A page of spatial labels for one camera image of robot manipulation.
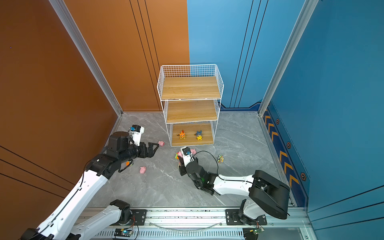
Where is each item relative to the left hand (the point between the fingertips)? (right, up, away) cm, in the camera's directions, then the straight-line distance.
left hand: (151, 142), depth 74 cm
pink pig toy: (+14, -6, +4) cm, 16 cm away
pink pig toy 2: (-10, -18, +14) cm, 25 cm away
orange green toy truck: (+10, -11, +20) cm, 25 cm away
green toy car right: (+37, -12, +17) cm, 43 cm away
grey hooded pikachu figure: (+24, +2, +25) cm, 35 cm away
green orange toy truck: (-7, -8, -10) cm, 15 cm away
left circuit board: (-12, -43, -4) cm, 44 cm away
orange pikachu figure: (+13, +2, +25) cm, 28 cm away
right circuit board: (+49, -43, -4) cm, 65 cm away
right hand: (+13, -8, +5) cm, 16 cm away
